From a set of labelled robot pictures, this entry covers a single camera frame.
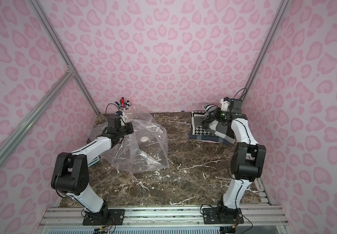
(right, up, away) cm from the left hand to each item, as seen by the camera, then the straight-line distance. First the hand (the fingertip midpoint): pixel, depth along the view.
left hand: (133, 122), depth 94 cm
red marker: (-12, +16, +14) cm, 24 cm away
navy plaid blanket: (+49, -10, +4) cm, 50 cm away
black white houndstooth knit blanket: (+42, -4, +4) cm, 43 cm away
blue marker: (-14, +14, +12) cm, 23 cm away
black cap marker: (-8, +15, +16) cm, 23 cm away
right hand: (+49, +7, -3) cm, 49 cm away
